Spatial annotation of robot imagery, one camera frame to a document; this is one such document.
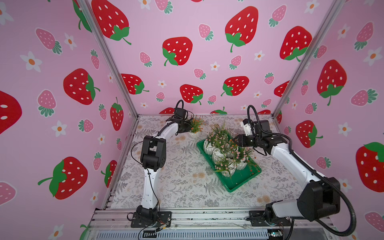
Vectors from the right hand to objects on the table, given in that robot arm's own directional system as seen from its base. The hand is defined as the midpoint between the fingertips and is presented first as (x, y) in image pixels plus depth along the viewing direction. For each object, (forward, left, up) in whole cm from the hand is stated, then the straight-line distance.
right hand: (234, 139), depth 83 cm
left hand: (+17, +27, -11) cm, 34 cm away
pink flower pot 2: (-9, -6, -12) cm, 16 cm away
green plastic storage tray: (-14, -6, -19) cm, 24 cm away
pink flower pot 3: (-11, +3, -11) cm, 15 cm away
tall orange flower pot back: (+13, +22, -3) cm, 26 cm away
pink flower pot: (+5, +9, -5) cm, 11 cm away
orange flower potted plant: (-1, 0, -3) cm, 3 cm away
